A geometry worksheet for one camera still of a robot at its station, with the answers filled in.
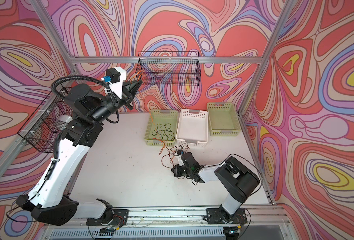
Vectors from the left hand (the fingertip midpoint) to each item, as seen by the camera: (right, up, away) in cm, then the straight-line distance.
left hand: (139, 79), depth 52 cm
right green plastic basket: (+49, -12, +63) cm, 81 cm away
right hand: (+11, -45, +38) cm, 60 cm away
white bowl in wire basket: (-43, -13, +21) cm, 50 cm away
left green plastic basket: (+1, -9, +63) cm, 63 cm away
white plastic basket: (+24, -18, +60) cm, 67 cm away
